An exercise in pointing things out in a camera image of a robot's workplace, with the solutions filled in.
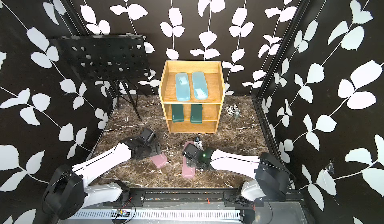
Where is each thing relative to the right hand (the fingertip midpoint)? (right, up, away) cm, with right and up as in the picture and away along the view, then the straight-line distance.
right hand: (194, 156), depth 83 cm
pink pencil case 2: (-4, -9, -1) cm, 9 cm away
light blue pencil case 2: (+3, +40, -2) cm, 40 cm away
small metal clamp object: (+29, +27, +28) cm, 48 cm away
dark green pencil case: (-10, +25, +3) cm, 27 cm away
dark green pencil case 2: (+1, +24, +2) cm, 25 cm away
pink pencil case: (-20, -3, +3) cm, 20 cm away
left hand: (-23, +3, +2) cm, 23 cm away
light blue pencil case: (-6, +39, -2) cm, 40 cm away
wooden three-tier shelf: (+11, +28, +10) cm, 32 cm away
